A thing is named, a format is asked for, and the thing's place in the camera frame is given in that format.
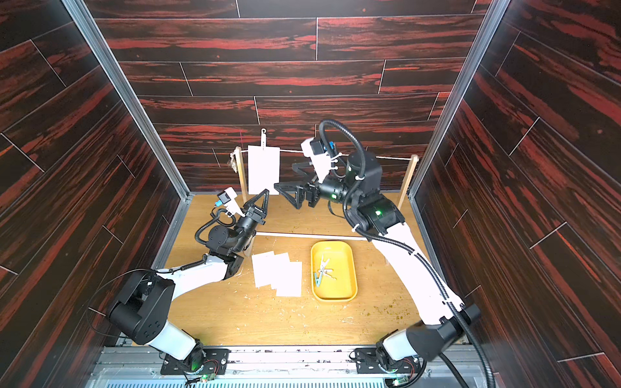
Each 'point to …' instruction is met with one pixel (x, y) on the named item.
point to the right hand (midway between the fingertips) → (292, 171)
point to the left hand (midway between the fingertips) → (269, 193)
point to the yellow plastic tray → (342, 257)
